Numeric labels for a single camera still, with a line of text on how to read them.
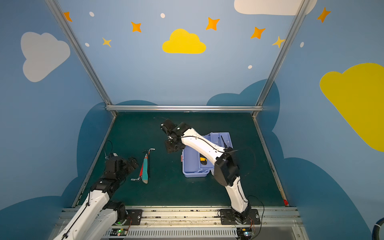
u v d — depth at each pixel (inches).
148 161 37.0
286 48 32.9
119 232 27.9
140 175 34.8
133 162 30.1
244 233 28.0
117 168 25.1
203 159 33.9
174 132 23.9
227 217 29.6
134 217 29.5
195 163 37.7
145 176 34.6
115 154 30.1
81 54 33.3
